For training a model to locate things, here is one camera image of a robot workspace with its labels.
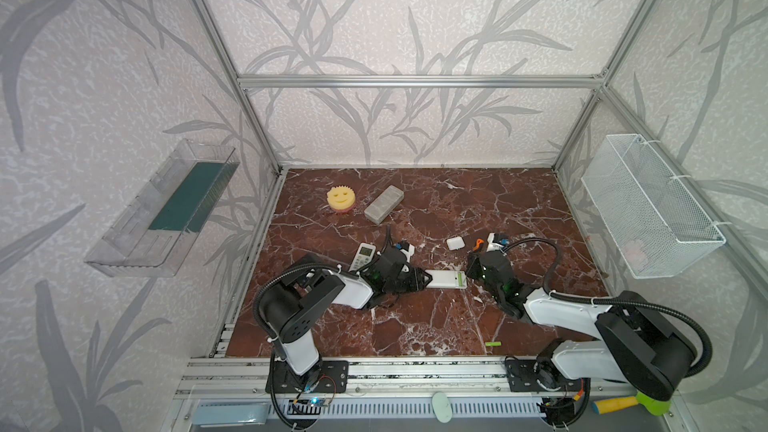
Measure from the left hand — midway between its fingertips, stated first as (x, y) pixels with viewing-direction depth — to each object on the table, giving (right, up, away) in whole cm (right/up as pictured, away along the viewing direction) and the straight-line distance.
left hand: (433, 274), depth 88 cm
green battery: (+15, -16, -9) cm, 24 cm away
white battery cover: (+8, +8, +11) cm, 16 cm away
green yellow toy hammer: (+49, -25, -20) cm, 58 cm away
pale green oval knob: (0, -25, -20) cm, 32 cm away
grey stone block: (-18, +18, +16) cm, 30 cm away
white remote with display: (-22, +4, +5) cm, 23 cm away
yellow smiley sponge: (-32, +22, +19) cm, 43 cm away
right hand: (+11, +8, +2) cm, 14 cm away
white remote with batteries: (+4, -2, +1) cm, 4 cm away
